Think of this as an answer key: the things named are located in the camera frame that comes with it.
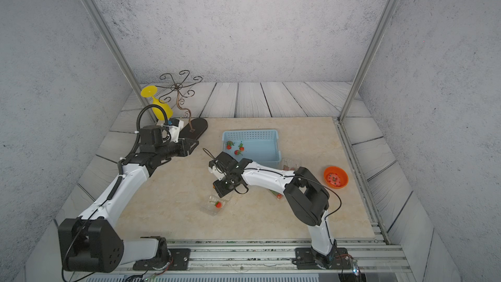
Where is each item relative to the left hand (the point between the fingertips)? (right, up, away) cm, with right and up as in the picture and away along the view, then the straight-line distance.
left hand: (198, 141), depth 81 cm
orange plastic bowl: (+61, -17, +9) cm, 64 cm away
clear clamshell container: (+3, -29, +5) cm, 30 cm away
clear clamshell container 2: (+34, -24, +5) cm, 42 cm away
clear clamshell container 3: (+42, -12, +20) cm, 48 cm away
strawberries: (+7, -28, +5) cm, 29 cm away
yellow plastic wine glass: (-24, +22, +7) cm, 33 cm away
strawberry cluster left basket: (+10, -2, +26) cm, 28 cm away
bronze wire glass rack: (-10, +9, +38) cm, 41 cm away
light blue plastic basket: (+27, -4, +27) cm, 38 cm away
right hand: (+8, -21, +2) cm, 23 cm away
